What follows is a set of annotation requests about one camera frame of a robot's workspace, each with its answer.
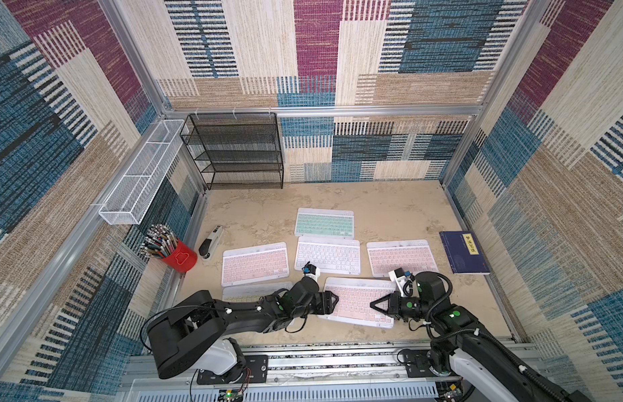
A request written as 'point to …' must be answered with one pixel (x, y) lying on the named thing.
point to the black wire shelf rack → (236, 151)
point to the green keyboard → (321, 223)
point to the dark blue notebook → (464, 252)
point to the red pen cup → (182, 260)
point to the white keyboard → (333, 255)
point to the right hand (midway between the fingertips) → (373, 310)
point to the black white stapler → (208, 244)
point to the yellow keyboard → (248, 291)
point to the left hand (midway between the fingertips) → (333, 305)
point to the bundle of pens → (160, 241)
